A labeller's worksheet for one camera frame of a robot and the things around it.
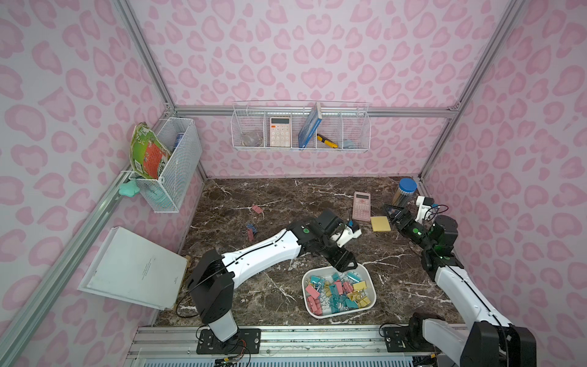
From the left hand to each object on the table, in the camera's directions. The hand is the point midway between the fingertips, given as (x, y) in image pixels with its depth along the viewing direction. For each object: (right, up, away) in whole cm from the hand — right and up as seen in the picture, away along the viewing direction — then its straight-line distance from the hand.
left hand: (349, 254), depth 75 cm
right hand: (+13, +15, +3) cm, 20 cm away
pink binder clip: (-11, -17, +3) cm, 21 cm away
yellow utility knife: (-5, +43, +22) cm, 48 cm away
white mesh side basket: (-59, +20, -3) cm, 62 cm away
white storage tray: (+2, -14, +5) cm, 15 cm away
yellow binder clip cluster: (-6, -14, +6) cm, 16 cm away
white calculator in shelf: (-25, +46, +20) cm, 56 cm away
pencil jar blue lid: (+26, +23, +15) cm, 38 cm away
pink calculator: (+12, +15, +31) cm, 37 cm away
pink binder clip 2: (-36, +13, +29) cm, 48 cm away
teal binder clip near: (-10, -12, +9) cm, 18 cm away
